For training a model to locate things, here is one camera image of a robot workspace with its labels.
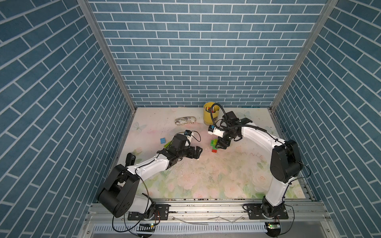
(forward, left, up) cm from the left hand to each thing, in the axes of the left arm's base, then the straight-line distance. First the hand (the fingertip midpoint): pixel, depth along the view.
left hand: (199, 149), depth 86 cm
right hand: (+6, -13, 0) cm, 15 cm away
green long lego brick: (+4, -9, +1) cm, 10 cm away
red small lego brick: (+4, -10, -8) cm, 14 cm away
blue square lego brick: (+11, +25, -8) cm, 28 cm away
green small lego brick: (+2, -9, -1) cm, 9 cm away
